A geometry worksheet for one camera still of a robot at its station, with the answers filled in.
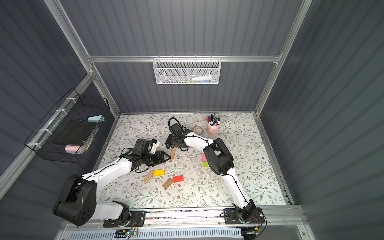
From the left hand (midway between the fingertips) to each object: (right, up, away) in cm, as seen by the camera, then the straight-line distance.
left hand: (168, 159), depth 85 cm
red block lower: (+5, -12, +4) cm, 14 cm away
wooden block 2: (+1, +1, +12) cm, 12 cm away
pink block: (+21, 0, +7) cm, 22 cm away
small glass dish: (+18, +17, +25) cm, 34 cm away
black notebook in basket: (-40, +16, -17) cm, 46 cm away
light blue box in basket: (-39, +23, -4) cm, 46 cm away
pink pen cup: (+27, +18, +14) cm, 36 cm away
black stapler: (-2, +9, +14) cm, 17 cm away
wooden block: (-12, -10, +2) cm, 16 cm away
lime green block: (+22, -4, +6) cm, 23 cm away
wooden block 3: (-1, -14, 0) cm, 14 cm away
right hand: (+2, +7, +15) cm, 16 cm away
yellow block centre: (-6, -9, +4) cm, 12 cm away
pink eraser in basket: (-39, +9, -20) cm, 45 cm away
